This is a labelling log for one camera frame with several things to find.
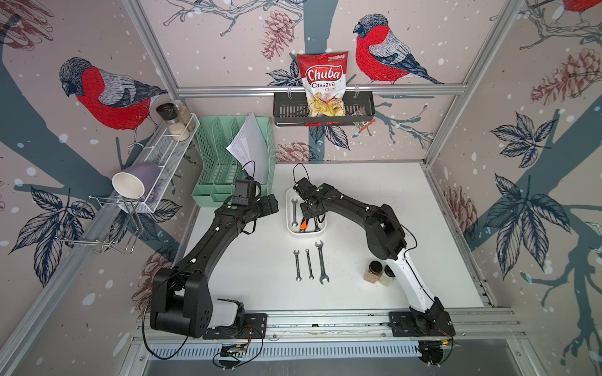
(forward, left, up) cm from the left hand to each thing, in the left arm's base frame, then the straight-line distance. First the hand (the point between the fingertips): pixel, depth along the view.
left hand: (272, 199), depth 86 cm
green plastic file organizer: (+25, +30, -10) cm, 40 cm away
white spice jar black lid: (-26, -40, -8) cm, 48 cm away
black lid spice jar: (+18, +34, +19) cm, 43 cm away
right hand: (+4, -14, -15) cm, 21 cm away
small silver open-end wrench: (-19, -14, -16) cm, 29 cm away
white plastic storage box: (-5, -15, -15) cm, 22 cm away
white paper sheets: (+22, +11, +7) cm, 25 cm away
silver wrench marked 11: (-18, -9, -17) cm, 27 cm away
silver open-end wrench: (+6, -7, -16) cm, 19 cm away
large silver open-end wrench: (-23, -19, -16) cm, 34 cm away
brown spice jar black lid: (-25, -36, -7) cm, 44 cm away
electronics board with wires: (-45, +9, -17) cm, 49 cm away
